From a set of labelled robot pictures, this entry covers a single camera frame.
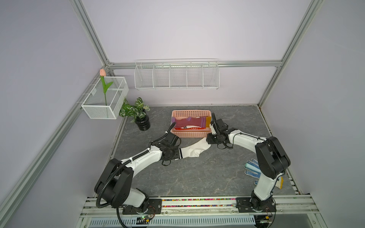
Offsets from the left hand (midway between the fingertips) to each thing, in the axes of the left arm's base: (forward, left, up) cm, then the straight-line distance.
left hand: (176, 155), depth 87 cm
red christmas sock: (+23, -11, -4) cm, 25 cm away
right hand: (+11, -23, -1) cm, 25 cm away
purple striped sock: (+25, -19, 0) cm, 31 cm away
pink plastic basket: (+15, -11, +1) cm, 19 cm away
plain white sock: (+5, -12, -4) cm, 14 cm away
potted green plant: (+22, +21, +19) cm, 36 cm away
